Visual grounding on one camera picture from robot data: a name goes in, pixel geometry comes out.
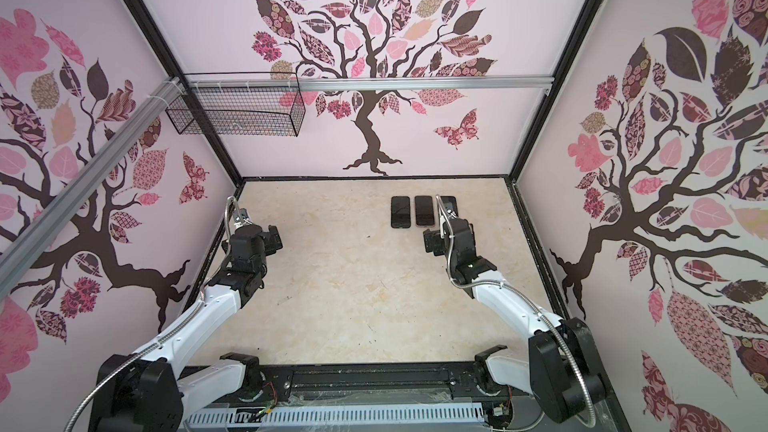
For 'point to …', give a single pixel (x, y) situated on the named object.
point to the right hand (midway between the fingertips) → (447, 223)
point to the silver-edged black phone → (401, 212)
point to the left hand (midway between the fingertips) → (257, 234)
